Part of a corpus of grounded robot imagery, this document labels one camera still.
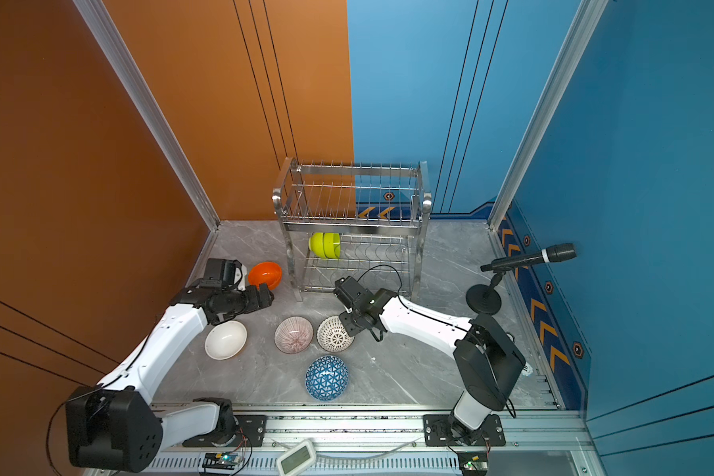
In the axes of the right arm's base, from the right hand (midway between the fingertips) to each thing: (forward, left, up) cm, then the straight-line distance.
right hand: (353, 319), depth 85 cm
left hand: (+5, +27, +5) cm, 27 cm away
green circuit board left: (-33, +31, -8) cm, 46 cm away
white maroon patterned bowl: (-3, +6, -6) cm, 9 cm away
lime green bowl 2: (+25, +8, +4) cm, 27 cm away
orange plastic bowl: (+19, +31, -3) cm, 37 cm away
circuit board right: (-33, -30, -10) cm, 46 cm away
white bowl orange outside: (-5, +38, -4) cm, 38 cm away
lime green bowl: (+25, +13, +5) cm, 29 cm away
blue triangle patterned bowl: (-14, +7, -6) cm, 17 cm away
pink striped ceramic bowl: (-2, +18, -6) cm, 19 cm away
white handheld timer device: (-33, +12, -5) cm, 35 cm away
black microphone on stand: (+10, -43, -5) cm, 44 cm away
